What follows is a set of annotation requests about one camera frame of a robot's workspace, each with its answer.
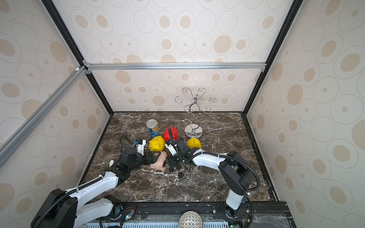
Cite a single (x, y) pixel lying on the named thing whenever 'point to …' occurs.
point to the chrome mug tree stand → (194, 130)
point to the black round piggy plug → (171, 169)
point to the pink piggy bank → (158, 166)
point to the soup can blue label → (152, 126)
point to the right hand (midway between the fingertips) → (174, 157)
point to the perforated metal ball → (191, 219)
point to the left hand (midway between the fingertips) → (160, 153)
